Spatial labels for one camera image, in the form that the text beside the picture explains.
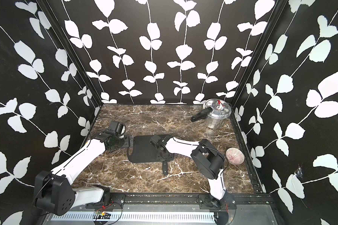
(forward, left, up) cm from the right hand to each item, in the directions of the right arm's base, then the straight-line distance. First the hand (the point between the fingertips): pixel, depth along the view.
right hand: (164, 158), depth 89 cm
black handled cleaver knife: (-6, -1, 0) cm, 6 cm away
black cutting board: (+6, +16, -2) cm, 17 cm away
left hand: (+6, +22, +11) cm, 26 cm away
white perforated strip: (-31, +13, -1) cm, 34 cm away
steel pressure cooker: (+30, -35, +13) cm, 48 cm away
